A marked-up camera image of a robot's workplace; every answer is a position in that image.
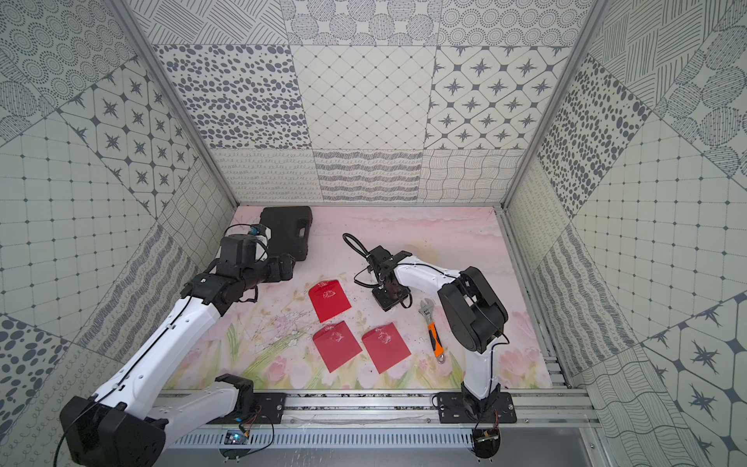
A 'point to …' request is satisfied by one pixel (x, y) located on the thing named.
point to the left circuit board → (234, 437)
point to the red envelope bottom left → (336, 344)
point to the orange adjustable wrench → (426, 307)
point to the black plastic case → (290, 228)
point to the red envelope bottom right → (386, 347)
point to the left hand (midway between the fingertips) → (286, 260)
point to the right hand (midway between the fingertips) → (392, 305)
